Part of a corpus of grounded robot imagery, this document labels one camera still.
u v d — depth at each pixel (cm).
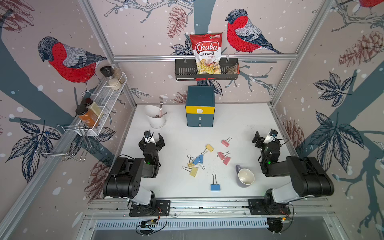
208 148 95
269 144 72
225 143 98
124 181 44
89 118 65
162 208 73
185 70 95
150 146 77
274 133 76
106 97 91
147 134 76
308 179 44
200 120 98
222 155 92
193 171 85
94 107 67
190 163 88
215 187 80
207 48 81
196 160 90
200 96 97
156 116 107
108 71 78
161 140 86
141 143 84
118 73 86
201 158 90
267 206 67
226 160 90
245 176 81
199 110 91
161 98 120
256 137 84
